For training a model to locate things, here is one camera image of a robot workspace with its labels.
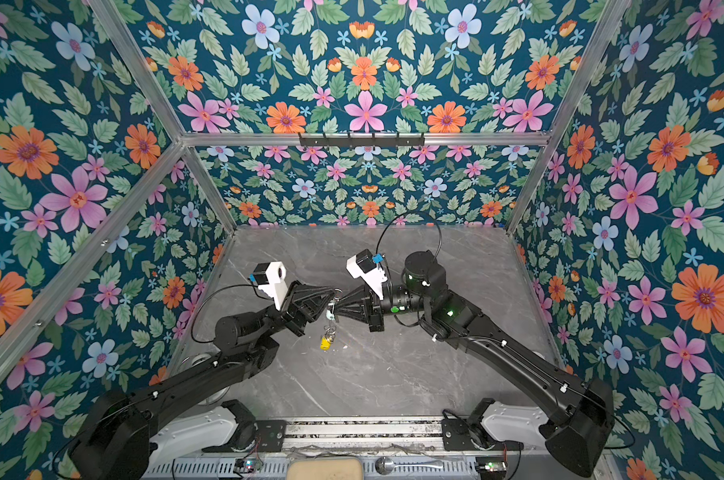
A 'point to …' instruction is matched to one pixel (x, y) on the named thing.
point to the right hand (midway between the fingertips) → (335, 308)
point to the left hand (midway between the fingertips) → (331, 297)
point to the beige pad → (324, 469)
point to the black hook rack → (361, 141)
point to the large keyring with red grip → (331, 308)
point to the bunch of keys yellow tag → (327, 339)
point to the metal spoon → (386, 466)
